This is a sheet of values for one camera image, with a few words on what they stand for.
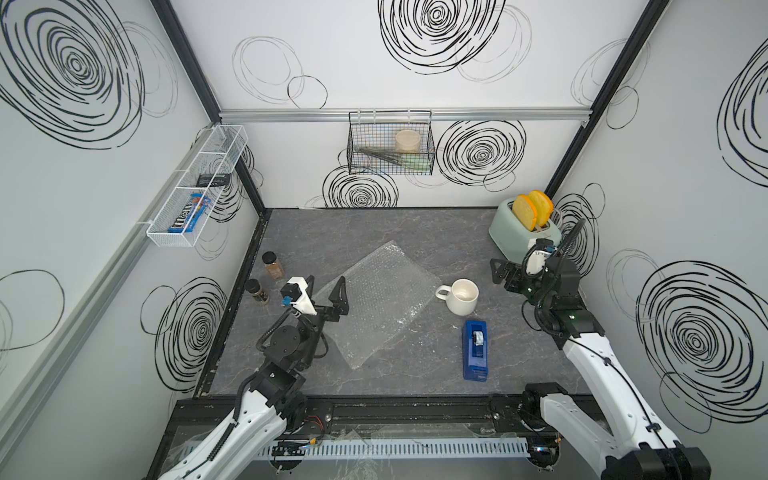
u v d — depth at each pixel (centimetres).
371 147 98
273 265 94
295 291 60
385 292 96
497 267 74
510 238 92
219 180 79
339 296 65
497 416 74
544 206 92
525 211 92
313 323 63
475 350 79
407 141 90
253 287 87
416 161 96
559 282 57
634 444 39
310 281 72
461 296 95
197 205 69
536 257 69
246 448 55
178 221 69
